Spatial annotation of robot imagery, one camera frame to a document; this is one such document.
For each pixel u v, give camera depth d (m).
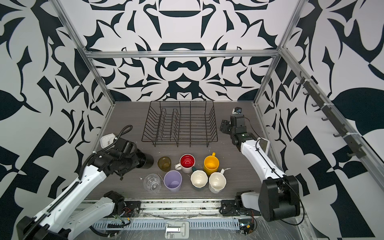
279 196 0.41
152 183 0.82
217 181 0.82
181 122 1.06
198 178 0.82
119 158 0.58
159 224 0.71
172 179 0.80
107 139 0.95
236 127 0.64
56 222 0.40
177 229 0.68
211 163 0.87
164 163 0.87
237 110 0.74
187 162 0.89
